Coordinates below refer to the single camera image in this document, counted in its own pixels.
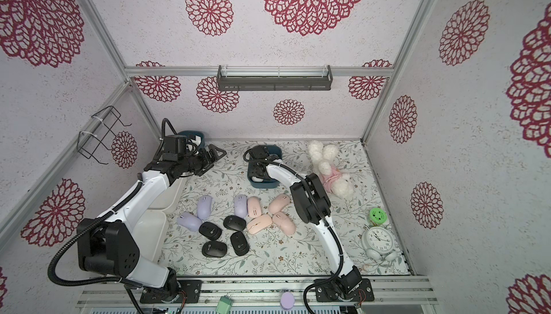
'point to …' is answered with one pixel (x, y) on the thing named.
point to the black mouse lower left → (214, 249)
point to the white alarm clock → (378, 241)
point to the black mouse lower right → (239, 243)
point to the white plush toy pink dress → (332, 178)
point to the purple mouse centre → (241, 206)
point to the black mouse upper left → (209, 230)
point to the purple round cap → (287, 301)
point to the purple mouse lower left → (189, 221)
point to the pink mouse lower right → (283, 221)
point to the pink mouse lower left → (258, 223)
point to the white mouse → (256, 179)
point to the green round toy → (378, 216)
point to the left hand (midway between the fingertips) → (221, 158)
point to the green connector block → (224, 305)
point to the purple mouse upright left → (204, 207)
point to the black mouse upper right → (234, 223)
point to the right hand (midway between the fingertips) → (253, 169)
